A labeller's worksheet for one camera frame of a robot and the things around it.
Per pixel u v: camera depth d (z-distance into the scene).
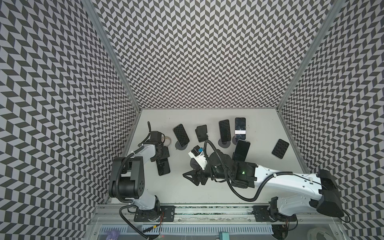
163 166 0.85
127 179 0.45
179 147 0.91
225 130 0.94
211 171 0.55
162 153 0.82
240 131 0.94
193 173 0.57
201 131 0.98
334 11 0.68
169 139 1.00
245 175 0.49
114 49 0.89
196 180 0.57
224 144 0.98
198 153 0.56
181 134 0.91
